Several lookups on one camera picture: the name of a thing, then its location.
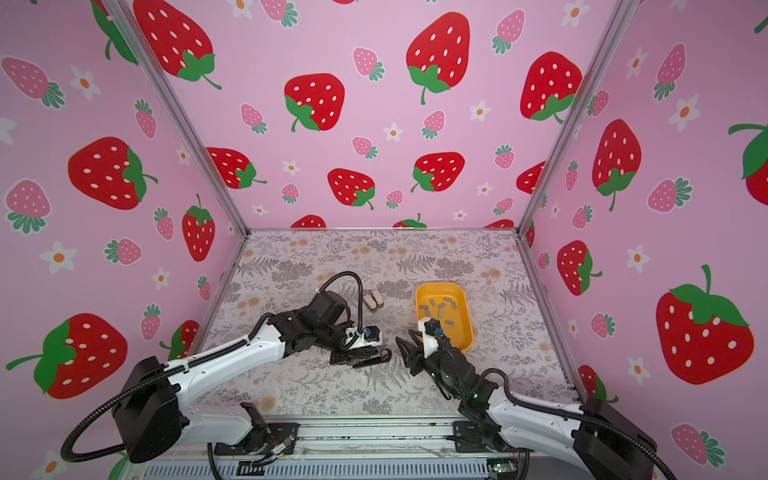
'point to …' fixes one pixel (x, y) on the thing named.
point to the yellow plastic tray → (447, 302)
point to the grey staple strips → (440, 313)
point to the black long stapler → (362, 356)
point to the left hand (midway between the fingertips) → (369, 345)
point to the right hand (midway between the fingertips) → (401, 337)
